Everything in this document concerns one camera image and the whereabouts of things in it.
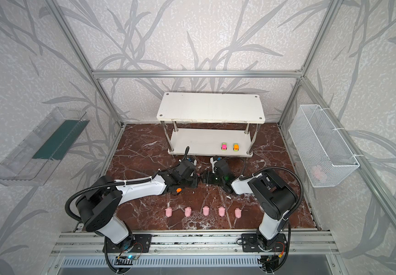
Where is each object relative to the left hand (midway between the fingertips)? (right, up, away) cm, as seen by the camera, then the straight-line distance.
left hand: (201, 175), depth 89 cm
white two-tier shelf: (+5, +29, +31) cm, 43 cm away
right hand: (+1, +1, +5) cm, 5 cm away
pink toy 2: (-6, -16, -8) cm, 18 cm away
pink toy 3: (+2, -16, -7) cm, 17 cm away
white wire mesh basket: (+46, +14, -26) cm, 55 cm away
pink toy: (-15, -16, -8) cm, 23 cm away
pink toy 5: (+18, -16, -8) cm, 26 cm away
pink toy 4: (+10, -15, -8) cm, 20 cm away
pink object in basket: (+51, +4, -16) cm, 54 cm away
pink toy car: (+13, +14, +10) cm, 22 cm away
